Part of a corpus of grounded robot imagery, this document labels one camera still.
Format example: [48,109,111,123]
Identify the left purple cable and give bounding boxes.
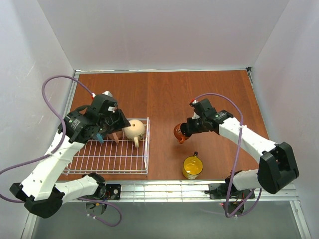
[0,75,123,227]

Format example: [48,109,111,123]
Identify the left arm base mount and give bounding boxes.
[101,184,122,201]

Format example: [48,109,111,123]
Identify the blue floral mug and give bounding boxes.
[96,133,104,144]

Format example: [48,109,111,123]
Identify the white wire dish rack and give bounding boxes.
[62,118,150,175]

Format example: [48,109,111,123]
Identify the white and pink mug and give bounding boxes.
[107,130,124,144]

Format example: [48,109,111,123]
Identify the yellow enamel mug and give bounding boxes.
[182,151,203,180]

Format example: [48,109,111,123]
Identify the aluminium frame rail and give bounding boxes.
[32,70,310,239]

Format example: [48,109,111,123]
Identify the beige ceramic mug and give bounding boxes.
[124,119,146,148]

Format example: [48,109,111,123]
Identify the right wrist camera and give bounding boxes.
[189,99,199,120]

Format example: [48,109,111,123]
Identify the brown mug black interior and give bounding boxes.
[173,123,191,144]

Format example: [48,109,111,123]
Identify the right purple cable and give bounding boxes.
[193,93,262,219]

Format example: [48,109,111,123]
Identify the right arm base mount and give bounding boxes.
[204,183,251,199]

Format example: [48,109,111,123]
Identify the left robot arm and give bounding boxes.
[9,91,130,219]

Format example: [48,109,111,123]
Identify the purple cable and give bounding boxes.
[193,93,262,219]
[0,75,123,227]

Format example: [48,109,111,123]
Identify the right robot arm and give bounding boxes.
[180,99,300,194]

